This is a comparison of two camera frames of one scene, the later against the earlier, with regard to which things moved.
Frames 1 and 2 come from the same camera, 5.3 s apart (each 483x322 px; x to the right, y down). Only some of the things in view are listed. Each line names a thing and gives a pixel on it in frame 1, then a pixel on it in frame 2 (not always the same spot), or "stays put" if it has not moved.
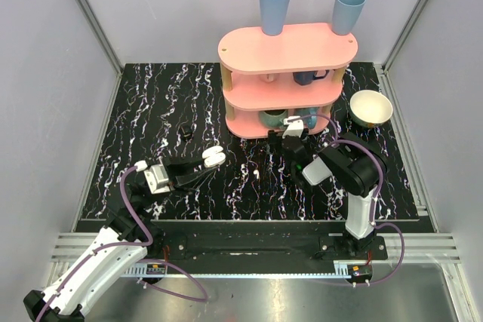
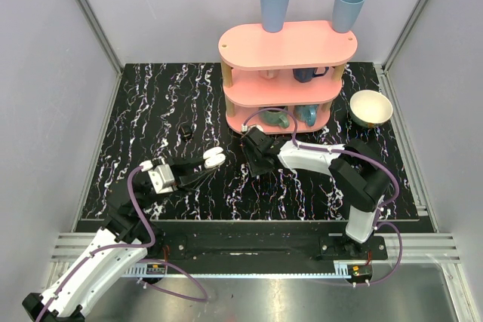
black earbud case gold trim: (186, 132) stays put
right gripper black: (272, 136) to (253, 170)
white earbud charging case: (213, 157) stays put
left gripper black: (172, 174) stays put
